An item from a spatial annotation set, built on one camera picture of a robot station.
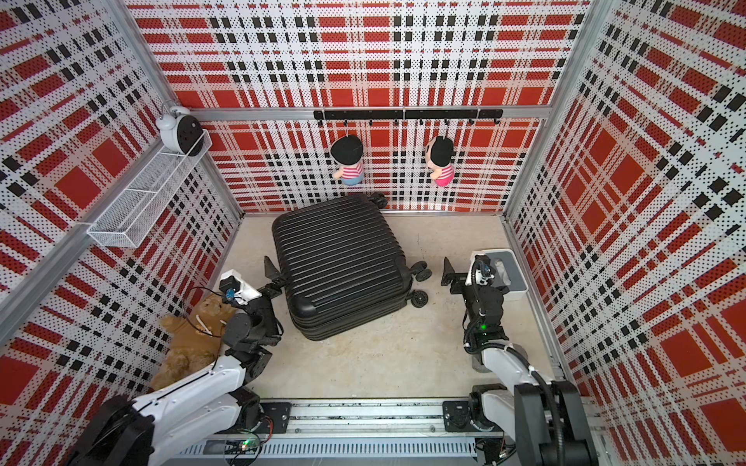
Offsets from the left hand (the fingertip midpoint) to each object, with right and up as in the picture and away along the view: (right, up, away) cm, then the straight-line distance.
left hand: (260, 263), depth 75 cm
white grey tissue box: (+75, -5, +23) cm, 78 cm away
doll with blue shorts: (+20, +35, +18) cm, 44 cm away
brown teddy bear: (-21, -22, +5) cm, 31 cm away
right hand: (+56, +1, +7) cm, 57 cm away
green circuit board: (0, -44, -6) cm, 44 cm away
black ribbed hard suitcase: (+21, 0, +3) cm, 22 cm away
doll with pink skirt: (+51, +35, +21) cm, 65 cm away
